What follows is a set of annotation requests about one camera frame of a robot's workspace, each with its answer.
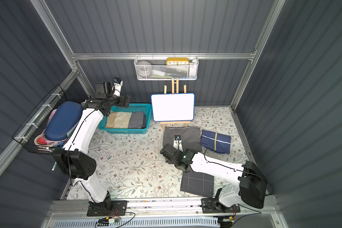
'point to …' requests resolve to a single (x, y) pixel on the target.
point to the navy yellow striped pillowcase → (215, 142)
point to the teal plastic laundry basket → (147, 108)
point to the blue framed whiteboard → (173, 107)
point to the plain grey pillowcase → (191, 137)
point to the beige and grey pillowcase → (126, 119)
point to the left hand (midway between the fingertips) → (122, 94)
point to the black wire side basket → (32, 135)
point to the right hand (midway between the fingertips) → (176, 152)
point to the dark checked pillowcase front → (198, 183)
